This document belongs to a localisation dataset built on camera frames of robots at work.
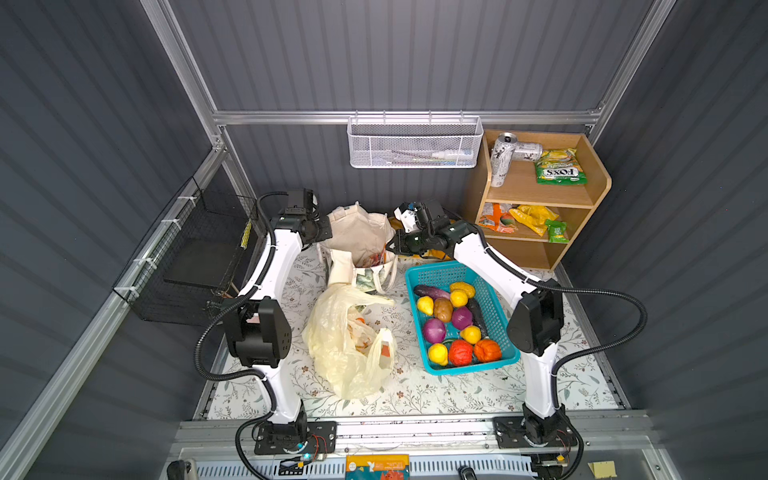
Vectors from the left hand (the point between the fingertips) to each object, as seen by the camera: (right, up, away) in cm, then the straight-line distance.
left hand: (322, 228), depth 90 cm
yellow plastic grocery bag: (+10, -34, -14) cm, 38 cm away
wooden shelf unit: (+65, +11, -3) cm, 66 cm away
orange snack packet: (+54, +5, +6) cm, 55 cm away
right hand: (+20, -6, -4) cm, 22 cm away
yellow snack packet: (+68, +4, +6) cm, 68 cm away
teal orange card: (+18, -58, -21) cm, 64 cm away
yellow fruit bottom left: (+34, -36, -8) cm, 50 cm away
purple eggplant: (+32, -20, +7) cm, 38 cm away
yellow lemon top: (+43, -22, +3) cm, 48 cm away
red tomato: (+40, -35, -9) cm, 54 cm away
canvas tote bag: (+10, -4, +15) cm, 19 cm away
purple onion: (+34, -31, -3) cm, 46 cm away
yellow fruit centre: (+44, -31, -4) cm, 54 cm away
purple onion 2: (+43, -27, -1) cm, 50 cm away
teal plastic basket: (+35, -15, +16) cm, 41 cm away
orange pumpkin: (+48, -35, -8) cm, 60 cm away
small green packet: (+74, -1, +4) cm, 74 cm away
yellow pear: (+32, -24, +4) cm, 40 cm away
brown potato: (+37, -25, +1) cm, 45 cm away
